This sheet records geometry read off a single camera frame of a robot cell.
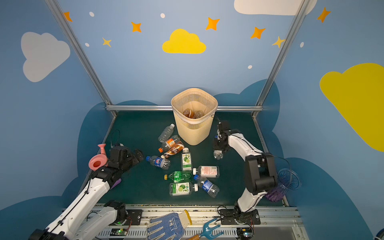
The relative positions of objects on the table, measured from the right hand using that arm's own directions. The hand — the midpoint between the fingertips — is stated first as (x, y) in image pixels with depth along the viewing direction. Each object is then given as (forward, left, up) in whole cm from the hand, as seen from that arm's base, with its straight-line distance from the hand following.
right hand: (218, 145), depth 93 cm
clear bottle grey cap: (+22, +14, +5) cm, 27 cm away
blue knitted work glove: (-44, +25, -7) cm, 51 cm away
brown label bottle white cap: (+20, +21, +8) cm, 30 cm away
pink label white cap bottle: (-16, +7, -4) cm, 18 cm away
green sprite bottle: (-20, +24, -4) cm, 32 cm away
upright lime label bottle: (-10, +20, -4) cm, 22 cm away
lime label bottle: (-27, +21, -4) cm, 34 cm away
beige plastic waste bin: (+26, +17, +5) cm, 32 cm away
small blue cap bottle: (-7, +1, +1) cm, 7 cm away
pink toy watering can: (-17, +68, +5) cm, 70 cm away
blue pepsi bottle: (-12, +38, -2) cm, 40 cm away
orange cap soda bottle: (+3, +30, -2) cm, 31 cm away
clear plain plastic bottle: (+10, +36, -4) cm, 38 cm away
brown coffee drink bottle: (-2, +27, -3) cm, 27 cm away
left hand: (-13, +46, +6) cm, 48 cm away
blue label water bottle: (-25, +7, -3) cm, 26 cm away
